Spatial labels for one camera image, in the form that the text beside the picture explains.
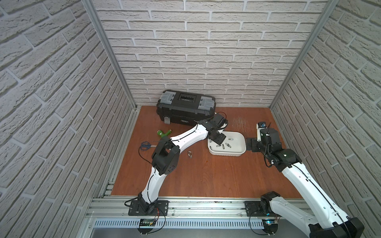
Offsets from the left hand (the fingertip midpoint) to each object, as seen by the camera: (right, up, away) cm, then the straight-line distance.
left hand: (221, 136), depth 90 cm
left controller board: (-41, -41, -17) cm, 61 cm away
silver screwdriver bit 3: (-1, -7, +8) cm, 11 cm away
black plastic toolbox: (-24, +18, +7) cm, 30 cm away
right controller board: (+20, -42, -20) cm, 50 cm away
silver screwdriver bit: (+2, -8, +8) cm, 11 cm away
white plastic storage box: (+10, -7, +9) cm, 15 cm away
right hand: (+18, 0, -12) cm, 21 cm away
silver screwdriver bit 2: (+6, -7, +8) cm, 12 cm away
